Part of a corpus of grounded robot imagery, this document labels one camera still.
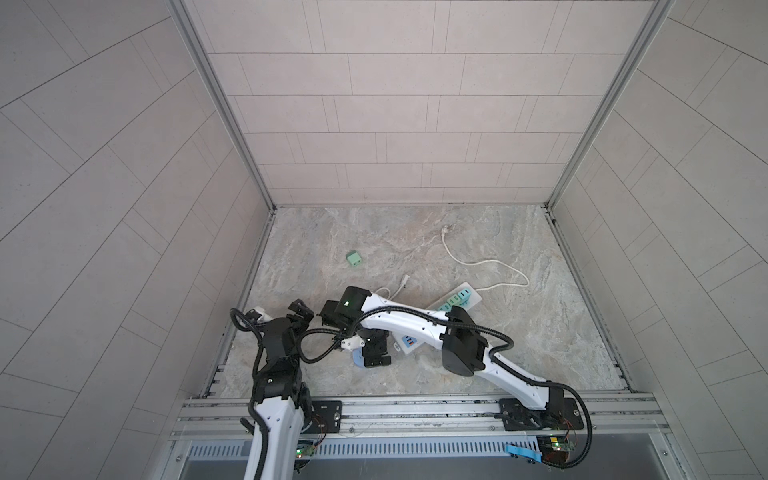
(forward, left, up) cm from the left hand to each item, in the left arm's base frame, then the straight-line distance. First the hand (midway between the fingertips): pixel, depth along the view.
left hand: (298, 304), depth 83 cm
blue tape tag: (-33, -56, -3) cm, 65 cm away
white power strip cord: (+32, -45, -4) cm, 56 cm away
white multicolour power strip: (+2, -47, +1) cm, 47 cm away
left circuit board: (-33, -8, -3) cm, 34 cm away
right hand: (-10, -25, -6) cm, 27 cm away
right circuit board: (-32, -65, -6) cm, 73 cm away
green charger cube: (+19, -14, -4) cm, 23 cm away
